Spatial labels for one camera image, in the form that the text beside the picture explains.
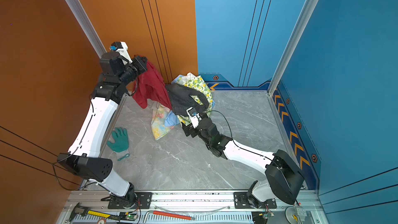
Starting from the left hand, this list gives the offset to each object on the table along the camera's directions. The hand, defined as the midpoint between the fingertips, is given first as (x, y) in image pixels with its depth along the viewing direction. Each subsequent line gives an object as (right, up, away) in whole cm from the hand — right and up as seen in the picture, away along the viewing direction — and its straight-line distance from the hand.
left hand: (148, 55), depth 68 cm
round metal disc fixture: (+64, -72, 0) cm, 96 cm away
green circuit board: (-11, -73, +3) cm, 74 cm away
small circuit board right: (+54, -72, +1) cm, 90 cm away
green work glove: (-24, -46, +21) cm, 56 cm away
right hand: (+17, -29, +11) cm, 35 cm away
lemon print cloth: (+16, -8, +40) cm, 44 cm away
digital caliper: (-31, -71, +2) cm, 77 cm away
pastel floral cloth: (-6, -27, +37) cm, 46 cm away
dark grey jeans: (+11, -18, +26) cm, 33 cm away
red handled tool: (+9, -72, +2) cm, 73 cm away
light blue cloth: (+4, -31, +31) cm, 44 cm away
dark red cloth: (-2, -12, +9) cm, 15 cm away
